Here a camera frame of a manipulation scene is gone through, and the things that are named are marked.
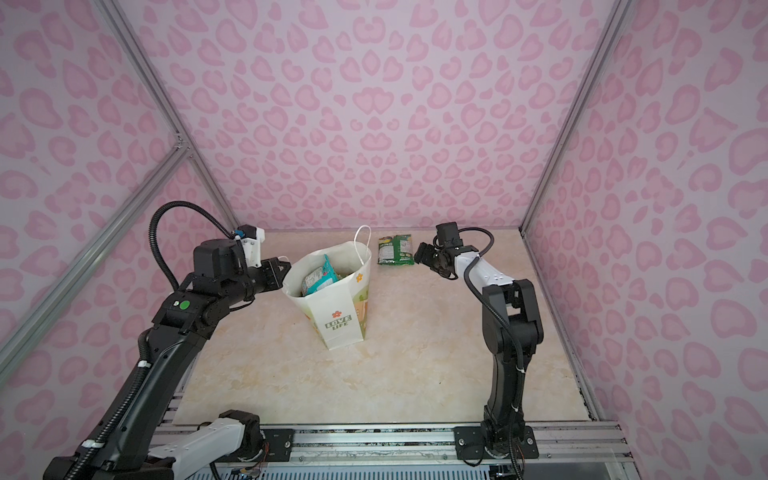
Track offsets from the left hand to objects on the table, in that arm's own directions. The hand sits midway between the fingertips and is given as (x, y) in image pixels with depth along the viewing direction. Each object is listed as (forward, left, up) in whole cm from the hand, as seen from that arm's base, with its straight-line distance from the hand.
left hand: (289, 259), depth 70 cm
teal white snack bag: (+3, -4, -12) cm, 13 cm away
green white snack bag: (+27, -25, -29) cm, 47 cm away
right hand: (+18, -35, -22) cm, 44 cm away
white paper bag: (-3, -9, -7) cm, 12 cm away
